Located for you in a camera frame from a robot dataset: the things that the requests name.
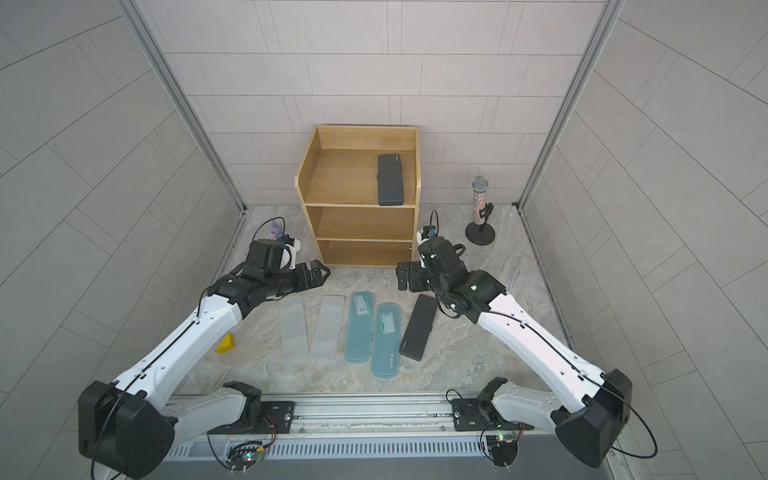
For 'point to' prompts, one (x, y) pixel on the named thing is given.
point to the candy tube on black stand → (479, 232)
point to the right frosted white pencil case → (328, 327)
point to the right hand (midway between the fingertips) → (409, 269)
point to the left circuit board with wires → (242, 455)
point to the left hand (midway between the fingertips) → (325, 272)
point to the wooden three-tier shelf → (360, 187)
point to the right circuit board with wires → (505, 451)
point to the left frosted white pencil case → (294, 336)
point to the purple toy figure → (276, 231)
